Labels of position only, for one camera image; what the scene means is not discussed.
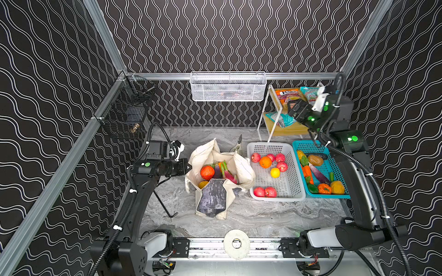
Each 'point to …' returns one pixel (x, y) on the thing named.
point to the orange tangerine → (265, 162)
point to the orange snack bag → (284, 96)
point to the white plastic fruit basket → (289, 186)
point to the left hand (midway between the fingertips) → (194, 166)
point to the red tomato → (207, 172)
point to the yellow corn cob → (300, 154)
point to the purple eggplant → (217, 173)
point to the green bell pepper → (312, 188)
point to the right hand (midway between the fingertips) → (295, 105)
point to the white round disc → (232, 252)
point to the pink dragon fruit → (228, 175)
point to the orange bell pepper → (324, 188)
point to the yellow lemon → (275, 172)
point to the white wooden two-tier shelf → (276, 120)
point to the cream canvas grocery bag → (215, 200)
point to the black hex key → (162, 203)
